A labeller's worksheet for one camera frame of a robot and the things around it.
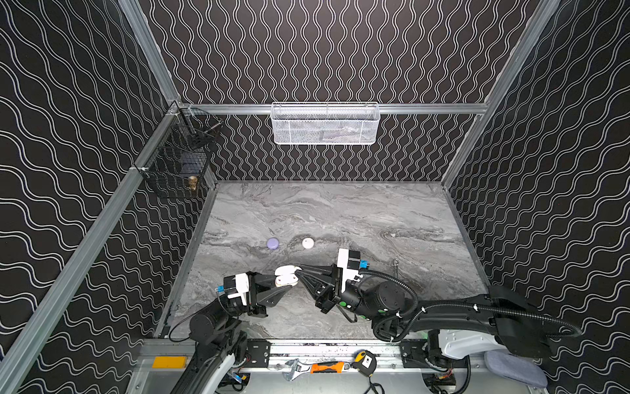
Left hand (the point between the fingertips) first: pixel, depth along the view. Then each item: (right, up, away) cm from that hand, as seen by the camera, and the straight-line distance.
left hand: (290, 286), depth 55 cm
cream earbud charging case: (-1, +2, 0) cm, 2 cm away
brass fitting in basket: (-36, +26, +28) cm, 53 cm away
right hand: (+2, +3, 0) cm, 4 cm away
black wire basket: (-45, +33, +37) cm, 68 cm away
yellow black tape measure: (+20, -27, +16) cm, 37 cm away
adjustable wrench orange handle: (0, -29, +17) cm, 34 cm away
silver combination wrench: (+36, -4, +40) cm, 54 cm away
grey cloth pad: (+62, -28, +15) cm, 70 cm away
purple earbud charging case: (-11, +4, +42) cm, 44 cm away
